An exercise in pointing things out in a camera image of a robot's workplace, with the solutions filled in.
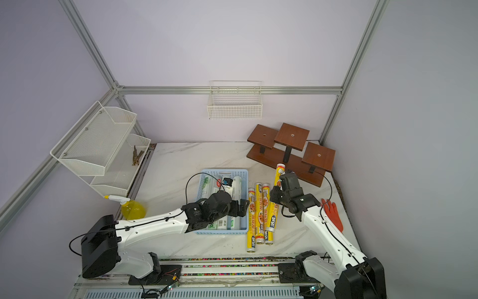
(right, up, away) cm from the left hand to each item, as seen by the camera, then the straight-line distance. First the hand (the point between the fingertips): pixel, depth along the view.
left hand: (240, 202), depth 79 cm
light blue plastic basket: (-12, +11, +21) cm, 27 cm away
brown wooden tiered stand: (+24, +25, +13) cm, 37 cm away
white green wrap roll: (-18, +4, +16) cm, 24 cm away
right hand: (+16, +2, +4) cm, 16 cm away
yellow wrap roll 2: (+9, -8, +8) cm, 14 cm away
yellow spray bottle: (-57, -8, +16) cm, 60 cm away
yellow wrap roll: (+5, -10, +5) cm, 12 cm away
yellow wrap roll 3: (+13, -15, +1) cm, 20 cm away
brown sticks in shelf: (-55, +20, +16) cm, 61 cm away
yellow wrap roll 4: (+14, -2, -3) cm, 15 cm away
